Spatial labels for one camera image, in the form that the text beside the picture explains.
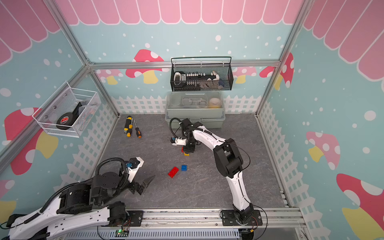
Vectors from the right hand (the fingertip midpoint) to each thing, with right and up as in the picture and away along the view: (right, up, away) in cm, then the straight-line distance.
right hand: (188, 146), depth 96 cm
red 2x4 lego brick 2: (-9, -14, -7) cm, 18 cm away
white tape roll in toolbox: (+18, +30, +7) cm, 35 cm away
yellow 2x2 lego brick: (-2, -5, -2) cm, 5 cm away
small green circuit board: (-32, -39, -23) cm, 56 cm away
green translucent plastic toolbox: (+12, +27, +7) cm, 30 cm away
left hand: (-17, -7, -31) cm, 36 cm away
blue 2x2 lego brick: (-2, -12, -6) cm, 14 cm away
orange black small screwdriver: (-36, +9, +10) cm, 39 cm away
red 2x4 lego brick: (-4, -2, +2) cm, 5 cm away
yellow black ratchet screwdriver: (-46, +14, +16) cm, 51 cm away
